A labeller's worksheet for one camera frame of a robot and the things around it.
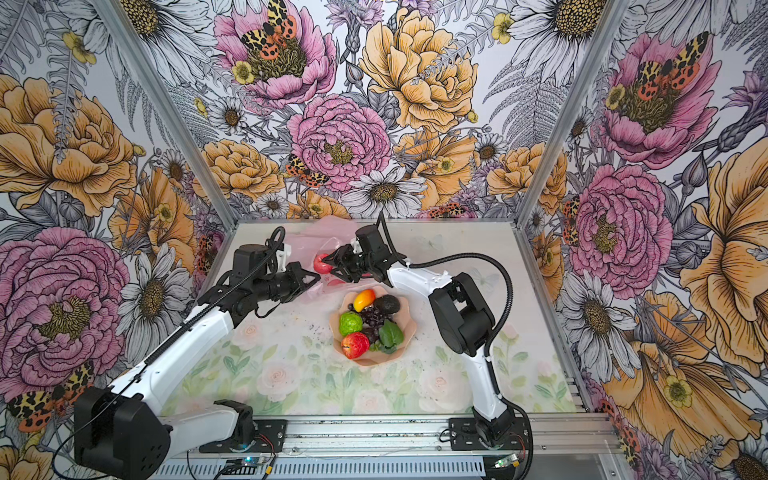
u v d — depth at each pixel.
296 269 0.72
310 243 0.92
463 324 0.54
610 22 0.73
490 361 0.58
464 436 0.73
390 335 0.85
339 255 0.83
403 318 0.91
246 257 0.61
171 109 0.89
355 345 0.79
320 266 0.89
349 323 0.85
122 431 0.39
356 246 0.87
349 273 0.85
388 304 0.89
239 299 0.57
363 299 0.91
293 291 0.71
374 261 0.76
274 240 0.72
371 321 0.92
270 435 0.74
